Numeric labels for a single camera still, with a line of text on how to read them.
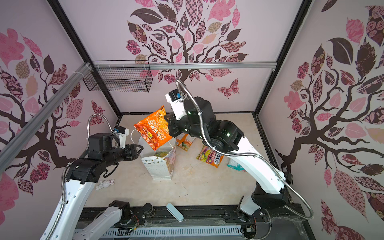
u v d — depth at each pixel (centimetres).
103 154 49
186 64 95
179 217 71
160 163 70
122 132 60
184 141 98
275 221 72
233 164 90
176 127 46
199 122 36
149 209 68
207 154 94
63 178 42
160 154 90
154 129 56
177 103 44
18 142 52
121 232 72
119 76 95
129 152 58
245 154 37
